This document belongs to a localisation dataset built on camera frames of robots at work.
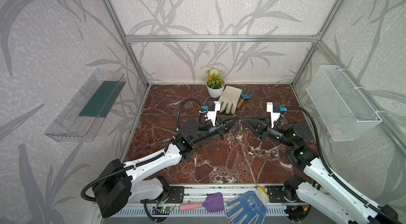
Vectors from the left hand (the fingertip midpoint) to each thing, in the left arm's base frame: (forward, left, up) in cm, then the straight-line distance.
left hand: (239, 117), depth 62 cm
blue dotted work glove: (-27, -7, -33) cm, 43 cm away
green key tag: (-1, -1, -6) cm, 6 cm away
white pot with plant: (+38, +9, -20) cm, 44 cm away
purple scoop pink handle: (-26, +10, -33) cm, 43 cm away
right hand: (+1, -2, 0) cm, 3 cm away
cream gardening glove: (+36, 0, -35) cm, 50 cm away
